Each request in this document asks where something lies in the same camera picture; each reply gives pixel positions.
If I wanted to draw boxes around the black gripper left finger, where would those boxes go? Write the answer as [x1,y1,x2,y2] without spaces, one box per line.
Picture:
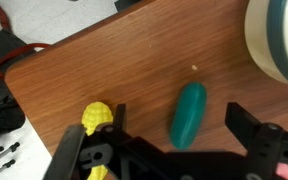
[43,103,167,180]

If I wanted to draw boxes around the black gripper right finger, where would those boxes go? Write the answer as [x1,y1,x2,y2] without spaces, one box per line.
[225,101,288,180]

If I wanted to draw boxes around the white bowl teal rim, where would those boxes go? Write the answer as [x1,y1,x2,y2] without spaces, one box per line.
[244,0,288,121]

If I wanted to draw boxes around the yellow toy corn cob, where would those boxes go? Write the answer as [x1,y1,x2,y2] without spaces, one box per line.
[81,101,114,180]

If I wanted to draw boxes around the metal rod black tip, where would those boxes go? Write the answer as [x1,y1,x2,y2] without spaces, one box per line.
[0,159,17,180]
[0,142,21,163]

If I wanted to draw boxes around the green oblong toy vegetable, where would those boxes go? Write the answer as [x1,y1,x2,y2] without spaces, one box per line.
[169,82,208,150]

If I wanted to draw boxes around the wooden table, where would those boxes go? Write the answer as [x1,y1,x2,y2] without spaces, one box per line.
[4,0,288,180]

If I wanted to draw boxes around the black bag red straps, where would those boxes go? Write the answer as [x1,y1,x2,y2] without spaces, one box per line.
[0,5,53,136]

